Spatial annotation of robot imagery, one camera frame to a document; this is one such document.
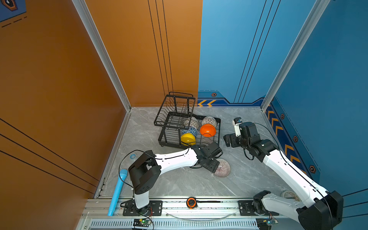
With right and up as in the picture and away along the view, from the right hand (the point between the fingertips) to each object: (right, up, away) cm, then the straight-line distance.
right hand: (232, 135), depth 81 cm
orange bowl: (-12, +1, +19) cm, 23 cm away
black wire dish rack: (-29, +4, -4) cm, 29 cm away
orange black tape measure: (-23, -34, -8) cm, 42 cm away
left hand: (-11, -17, +2) cm, 20 cm away
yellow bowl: (-26, -4, +13) cm, 29 cm away
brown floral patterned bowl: (-23, +7, +25) cm, 35 cm away
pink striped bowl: (-4, -20, +5) cm, 21 cm away
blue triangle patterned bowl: (-24, +1, +22) cm, 32 cm away
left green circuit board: (-48, -43, -10) cm, 65 cm away
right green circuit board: (+13, -41, -11) cm, 44 cm away
